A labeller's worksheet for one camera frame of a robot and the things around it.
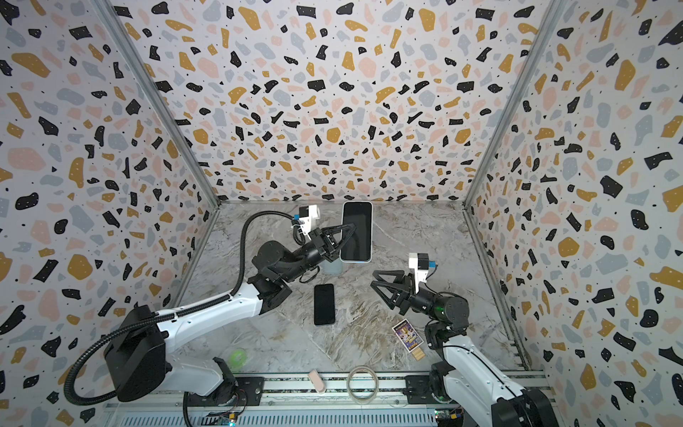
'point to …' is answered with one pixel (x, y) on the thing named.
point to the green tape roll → (237, 358)
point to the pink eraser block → (317, 381)
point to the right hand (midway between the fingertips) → (376, 287)
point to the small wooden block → (418, 354)
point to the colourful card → (407, 335)
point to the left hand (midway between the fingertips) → (355, 229)
